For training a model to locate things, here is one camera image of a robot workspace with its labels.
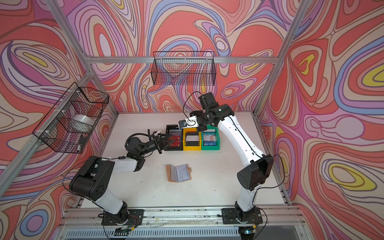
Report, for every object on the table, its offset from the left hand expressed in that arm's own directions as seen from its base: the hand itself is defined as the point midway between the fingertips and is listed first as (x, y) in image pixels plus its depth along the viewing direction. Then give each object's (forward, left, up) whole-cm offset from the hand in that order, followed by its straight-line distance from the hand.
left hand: (173, 140), depth 76 cm
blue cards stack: (+15, -22, -20) cm, 34 cm away
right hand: (+7, -10, +4) cm, 13 cm away
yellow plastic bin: (+7, -6, -20) cm, 22 cm away
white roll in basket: (+3, +43, +10) cm, 44 cm away
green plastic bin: (+11, -27, -16) cm, 33 cm away
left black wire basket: (+3, +51, +7) cm, 51 cm away
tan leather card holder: (-9, -2, -22) cm, 24 cm away
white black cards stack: (+15, -10, -20) cm, 27 cm away
